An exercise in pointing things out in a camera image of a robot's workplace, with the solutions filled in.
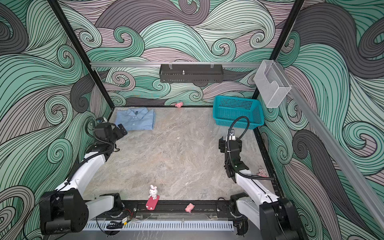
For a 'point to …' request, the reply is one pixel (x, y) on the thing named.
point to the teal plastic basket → (226, 109)
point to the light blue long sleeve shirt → (136, 119)
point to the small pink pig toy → (189, 207)
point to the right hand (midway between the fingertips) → (230, 137)
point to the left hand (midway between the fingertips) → (116, 127)
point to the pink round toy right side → (262, 172)
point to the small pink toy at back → (179, 104)
